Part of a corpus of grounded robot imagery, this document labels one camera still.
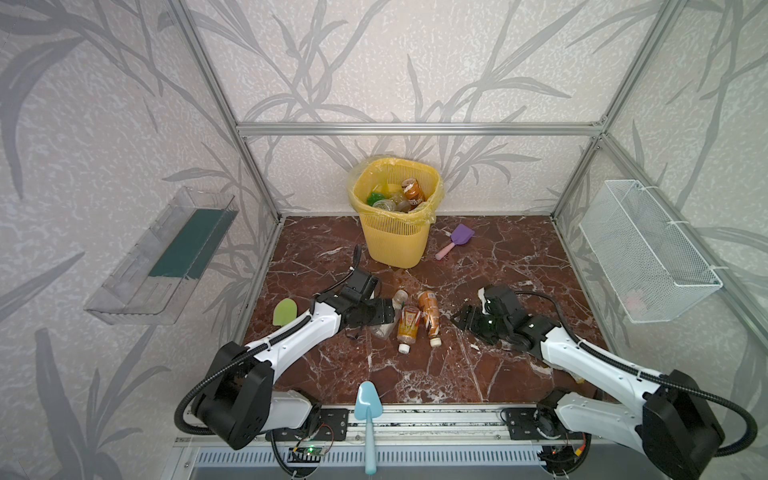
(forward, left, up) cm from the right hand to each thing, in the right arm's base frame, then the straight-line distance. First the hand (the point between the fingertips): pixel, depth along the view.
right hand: (456, 314), depth 83 cm
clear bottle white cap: (+38, +21, +7) cm, 44 cm away
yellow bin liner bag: (+44, +22, +15) cm, 51 cm away
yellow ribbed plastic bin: (+38, +17, +8) cm, 43 cm away
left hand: (+3, +19, 0) cm, 20 cm away
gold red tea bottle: (-3, +14, -3) cm, 15 cm away
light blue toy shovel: (-22, +24, -9) cm, 34 cm away
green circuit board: (-31, +37, -8) cm, 49 cm away
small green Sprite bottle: (+37, +25, +11) cm, 46 cm away
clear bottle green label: (-3, +21, -5) cm, 22 cm away
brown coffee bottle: (+4, +7, -3) cm, 9 cm away
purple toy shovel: (+38, -7, -10) cm, 40 cm away
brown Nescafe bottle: (+38, +12, +12) cm, 42 cm away
